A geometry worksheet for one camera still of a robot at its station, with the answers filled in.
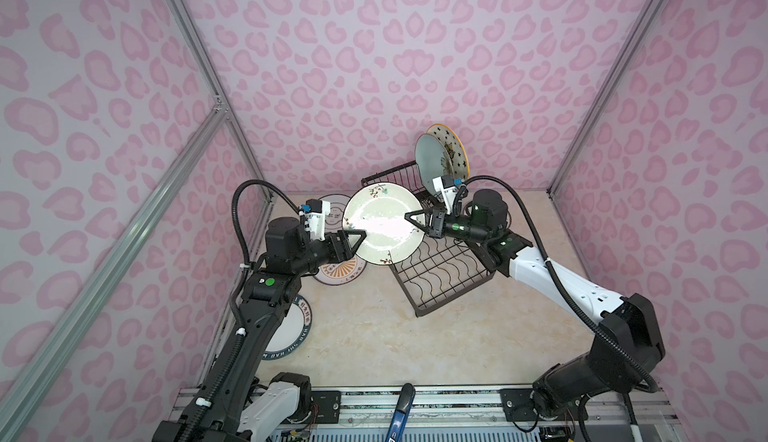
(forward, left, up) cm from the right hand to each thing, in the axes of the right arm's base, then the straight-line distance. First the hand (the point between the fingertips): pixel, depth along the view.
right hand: (410, 216), depth 70 cm
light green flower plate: (+25, -7, -4) cm, 26 cm away
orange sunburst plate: (+3, +22, -33) cm, 40 cm away
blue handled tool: (-36, +2, -28) cm, 45 cm away
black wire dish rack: (+5, -9, -32) cm, 34 cm away
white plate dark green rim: (-15, +34, -34) cm, 51 cm away
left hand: (-3, +12, -2) cm, 13 cm away
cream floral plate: (+1, +8, 0) cm, 8 cm away
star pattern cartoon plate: (+20, -14, -2) cm, 25 cm away
